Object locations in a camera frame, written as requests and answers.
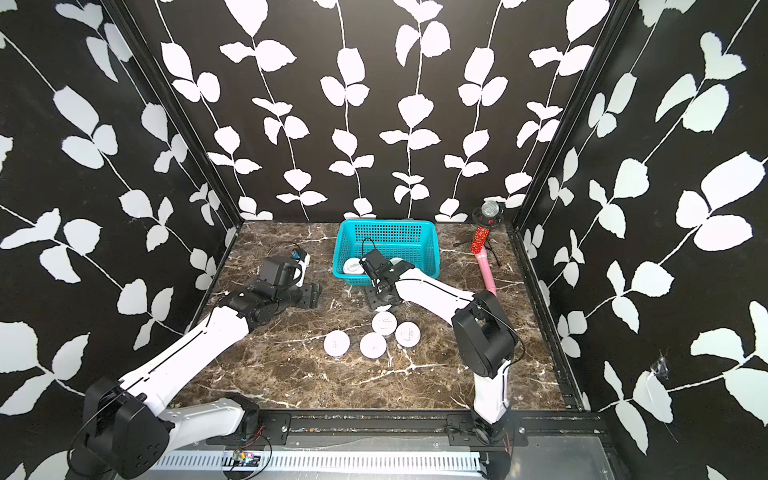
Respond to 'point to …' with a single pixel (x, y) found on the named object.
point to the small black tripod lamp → (489, 215)
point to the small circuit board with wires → (242, 458)
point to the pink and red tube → (479, 250)
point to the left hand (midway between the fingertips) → (311, 282)
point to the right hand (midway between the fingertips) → (375, 293)
